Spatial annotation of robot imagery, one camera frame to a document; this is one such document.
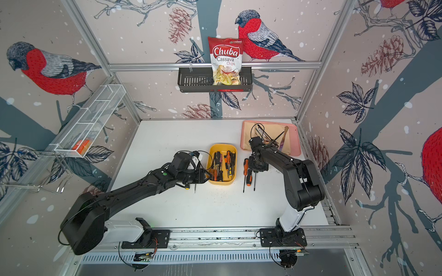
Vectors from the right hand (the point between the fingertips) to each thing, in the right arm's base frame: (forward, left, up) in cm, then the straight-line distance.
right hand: (254, 166), depth 95 cm
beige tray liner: (+25, -14, -1) cm, 29 cm away
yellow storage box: (+3, +19, 0) cm, 19 cm away
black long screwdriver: (-13, +32, -1) cm, 35 cm away
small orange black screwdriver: (-7, +3, 0) cm, 8 cm away
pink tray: (+18, -27, -2) cm, 33 cm away
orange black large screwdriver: (-2, +5, -1) cm, 5 cm away
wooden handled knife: (+30, -24, -1) cm, 38 cm away
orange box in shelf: (-12, +71, +33) cm, 79 cm away
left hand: (-11, +22, +11) cm, 27 cm away
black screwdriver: (-8, 0, -1) cm, 8 cm away
